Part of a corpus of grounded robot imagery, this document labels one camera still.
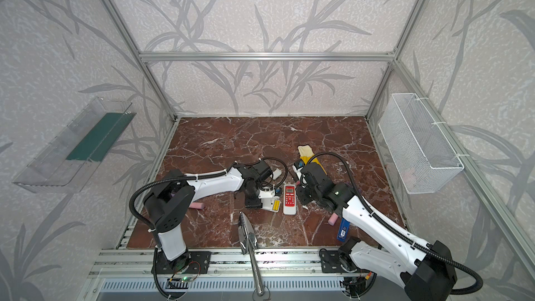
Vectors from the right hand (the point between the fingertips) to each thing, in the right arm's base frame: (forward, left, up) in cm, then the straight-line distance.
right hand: (301, 180), depth 80 cm
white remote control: (-5, +11, -12) cm, 18 cm away
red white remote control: (-3, +4, -12) cm, 13 cm away
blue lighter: (-16, -16, -10) cm, 25 cm away
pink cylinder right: (-11, -13, -12) cm, 21 cm away
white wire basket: (-3, -35, +21) cm, 41 cm away
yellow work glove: (+20, -5, -12) cm, 24 cm away
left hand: (0, +17, -12) cm, 21 cm away
